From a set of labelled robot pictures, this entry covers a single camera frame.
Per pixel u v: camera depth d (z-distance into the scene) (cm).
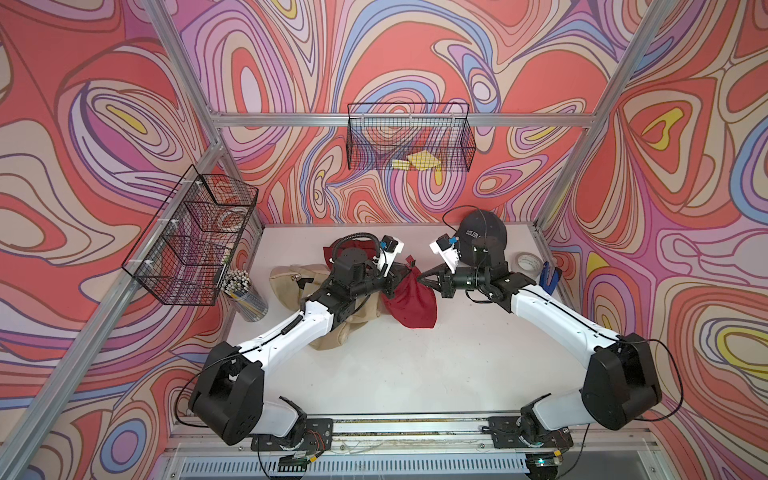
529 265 107
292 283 97
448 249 69
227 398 41
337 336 81
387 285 69
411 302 75
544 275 102
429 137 96
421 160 91
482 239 63
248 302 86
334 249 104
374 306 82
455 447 73
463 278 69
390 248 65
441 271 71
